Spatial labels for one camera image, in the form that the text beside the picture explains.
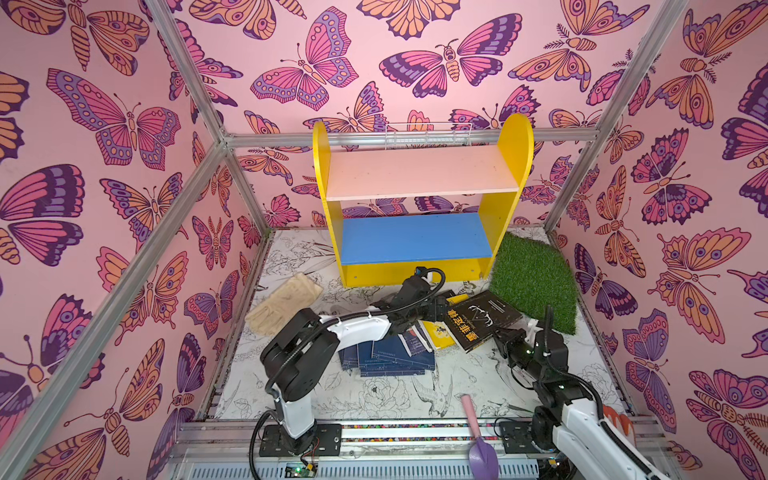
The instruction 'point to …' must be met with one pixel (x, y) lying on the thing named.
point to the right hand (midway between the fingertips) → (491, 324)
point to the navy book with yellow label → (392, 348)
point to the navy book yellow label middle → (370, 366)
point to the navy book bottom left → (349, 357)
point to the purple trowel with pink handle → (482, 455)
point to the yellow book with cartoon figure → (439, 334)
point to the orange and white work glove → (622, 422)
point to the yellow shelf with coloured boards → (396, 211)
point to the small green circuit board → (300, 470)
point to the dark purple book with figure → (413, 341)
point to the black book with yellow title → (475, 318)
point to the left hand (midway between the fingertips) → (444, 302)
